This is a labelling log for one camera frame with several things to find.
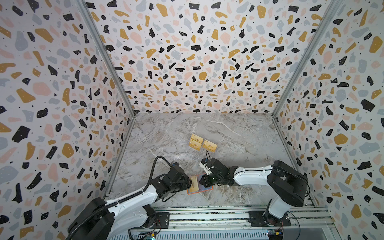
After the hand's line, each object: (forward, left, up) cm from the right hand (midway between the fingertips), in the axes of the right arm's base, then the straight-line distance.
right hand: (199, 181), depth 84 cm
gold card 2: (+21, +2, +2) cm, 21 cm away
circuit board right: (-24, -37, -4) cm, 44 cm away
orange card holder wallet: (-3, -1, -2) cm, 3 cm away
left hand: (-1, +3, +1) cm, 4 cm away
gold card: (+24, +3, +5) cm, 25 cm away
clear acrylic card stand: (+21, -2, +3) cm, 21 cm away
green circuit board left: (-26, +22, -3) cm, 34 cm away
